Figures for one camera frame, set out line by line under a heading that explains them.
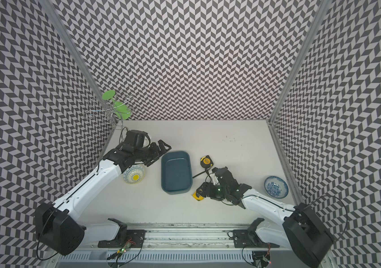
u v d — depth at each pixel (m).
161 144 0.72
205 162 0.96
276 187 0.87
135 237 0.72
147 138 0.63
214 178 0.76
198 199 0.83
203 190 0.74
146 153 0.69
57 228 0.38
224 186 0.64
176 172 0.89
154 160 0.69
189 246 0.72
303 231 0.41
